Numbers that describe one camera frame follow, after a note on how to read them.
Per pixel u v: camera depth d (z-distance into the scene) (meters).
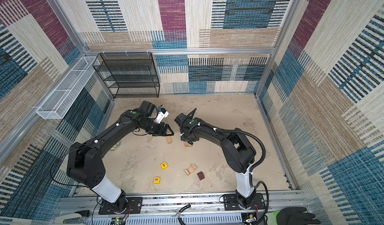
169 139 0.96
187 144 0.93
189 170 0.83
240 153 0.49
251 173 0.53
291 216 0.70
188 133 0.64
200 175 0.81
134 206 0.73
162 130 0.73
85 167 0.45
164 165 0.85
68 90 0.77
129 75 1.08
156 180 0.79
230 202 0.73
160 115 0.79
